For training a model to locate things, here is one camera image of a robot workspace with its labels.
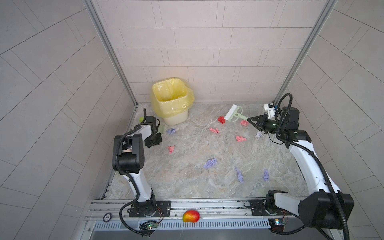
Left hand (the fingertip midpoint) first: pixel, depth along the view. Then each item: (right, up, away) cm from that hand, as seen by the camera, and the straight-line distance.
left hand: (159, 139), depth 98 cm
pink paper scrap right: (+53, +1, -3) cm, 53 cm away
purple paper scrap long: (+49, -17, -17) cm, 54 cm away
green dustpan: (+1, +7, +1) cm, 7 cm away
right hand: (+51, +14, -25) cm, 58 cm away
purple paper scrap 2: (+33, -12, -13) cm, 38 cm away
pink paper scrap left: (+9, -5, -7) cm, 12 cm away
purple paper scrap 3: (+63, -18, -17) cm, 68 cm away
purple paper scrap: (+8, +5, +1) cm, 9 cm away
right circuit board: (+63, -34, -30) cm, 77 cm away
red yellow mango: (+23, -29, -32) cm, 49 cm away
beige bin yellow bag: (+10, +26, -10) cm, 29 cm away
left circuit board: (+6, -33, -33) cm, 47 cm away
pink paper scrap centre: (+38, +6, +1) cm, 38 cm away
